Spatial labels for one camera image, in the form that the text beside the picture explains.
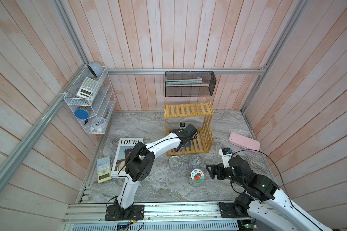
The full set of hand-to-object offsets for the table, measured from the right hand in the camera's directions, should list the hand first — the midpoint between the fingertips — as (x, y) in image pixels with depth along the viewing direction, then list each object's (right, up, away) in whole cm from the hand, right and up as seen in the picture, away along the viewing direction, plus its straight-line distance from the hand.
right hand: (212, 164), depth 75 cm
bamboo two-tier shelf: (+1, +10, +25) cm, 27 cm away
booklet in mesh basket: (-4, +50, +15) cm, 52 cm away
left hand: (-15, +9, +18) cm, 26 cm away
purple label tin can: (-8, 0, +9) cm, 12 cm away
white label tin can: (-20, -2, +11) cm, 23 cm away
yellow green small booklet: (-64, -7, +13) cm, 66 cm away
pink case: (+33, +8, +28) cm, 44 cm away
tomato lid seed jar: (-8, -8, +2) cm, 11 cm away
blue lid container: (-71, +27, +1) cm, 75 cm away
